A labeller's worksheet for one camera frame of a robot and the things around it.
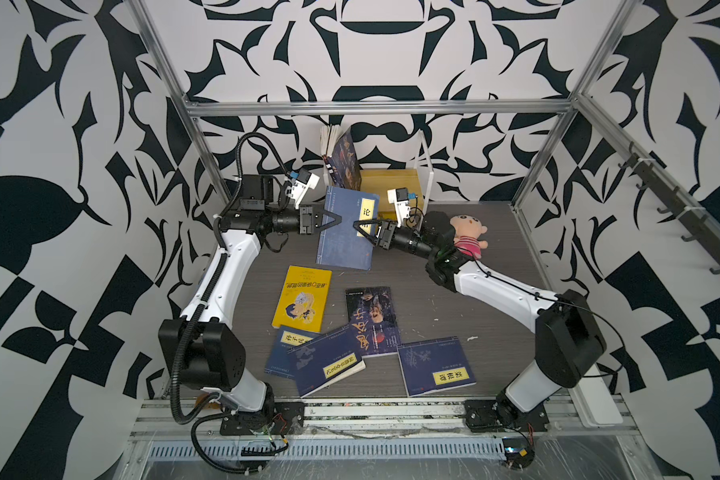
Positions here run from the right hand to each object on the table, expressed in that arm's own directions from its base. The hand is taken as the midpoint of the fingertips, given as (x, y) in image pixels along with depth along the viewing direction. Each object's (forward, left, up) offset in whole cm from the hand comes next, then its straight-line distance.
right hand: (358, 225), depth 71 cm
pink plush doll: (+20, -37, -28) cm, 50 cm away
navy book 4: (-21, +23, -32) cm, 45 cm away
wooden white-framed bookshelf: (+31, -7, -14) cm, 35 cm away
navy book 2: (-22, -20, -32) cm, 44 cm away
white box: (-32, -56, -30) cm, 71 cm away
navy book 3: (-21, +10, -31) cm, 39 cm away
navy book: (-4, +4, -2) cm, 6 cm away
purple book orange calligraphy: (+22, +5, +4) cm, 22 cm away
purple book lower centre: (-9, -3, -31) cm, 33 cm away
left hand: (+1, +4, +2) cm, 4 cm away
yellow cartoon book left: (-3, +18, -31) cm, 36 cm away
